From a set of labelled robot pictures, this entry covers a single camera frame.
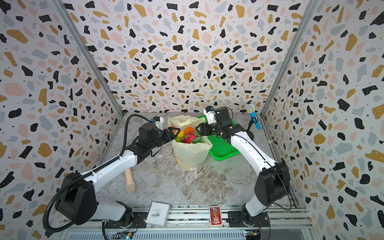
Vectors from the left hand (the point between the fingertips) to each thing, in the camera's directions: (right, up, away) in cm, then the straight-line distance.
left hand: (177, 128), depth 79 cm
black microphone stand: (+45, +5, +13) cm, 47 cm away
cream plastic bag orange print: (+7, -16, +4) cm, 17 cm away
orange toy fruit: (+3, -1, +26) cm, 26 cm away
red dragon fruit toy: (+6, -6, +14) cm, 17 cm away
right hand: (+11, +2, +1) cm, 11 cm away
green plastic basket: (+25, -15, +21) cm, 36 cm away
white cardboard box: (-8, -41, -8) cm, 43 cm away
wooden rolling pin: (-27, -31, +3) cm, 41 cm away
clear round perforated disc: (-10, -16, +20) cm, 28 cm away
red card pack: (+20, -44, -5) cm, 48 cm away
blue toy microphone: (+42, +12, +10) cm, 45 cm away
